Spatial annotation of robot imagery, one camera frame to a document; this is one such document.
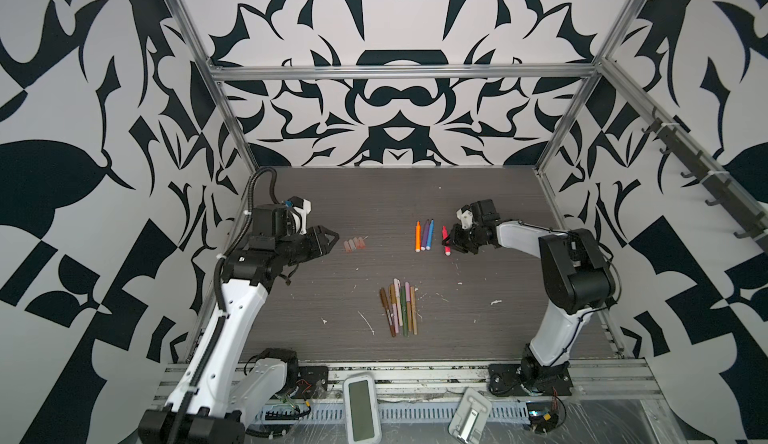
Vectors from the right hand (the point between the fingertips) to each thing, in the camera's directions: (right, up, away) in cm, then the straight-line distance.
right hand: (446, 238), depth 97 cm
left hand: (-32, +4, -23) cm, 40 cm away
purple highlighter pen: (-6, +1, +3) cm, 7 cm away
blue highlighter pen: (-5, 0, +2) cm, 5 cm away
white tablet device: (-25, -34, -29) cm, 51 cm away
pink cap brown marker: (-13, -14, -8) cm, 21 cm away
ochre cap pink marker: (-17, -18, -11) cm, 27 cm away
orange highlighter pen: (-9, 0, +2) cm, 9 cm away
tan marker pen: (-11, -19, -12) cm, 25 cm away
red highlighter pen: (0, +1, +2) cm, 2 cm away
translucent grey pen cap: (-30, -2, +2) cm, 30 cm away
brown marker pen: (-19, -19, -12) cm, 29 cm away
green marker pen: (-14, -18, -12) cm, 26 cm away
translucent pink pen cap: (-29, -1, +2) cm, 29 cm away
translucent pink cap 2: (-32, -3, +1) cm, 32 cm away
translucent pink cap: (-27, -2, +2) cm, 27 cm away
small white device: (-1, -37, -29) cm, 47 cm away
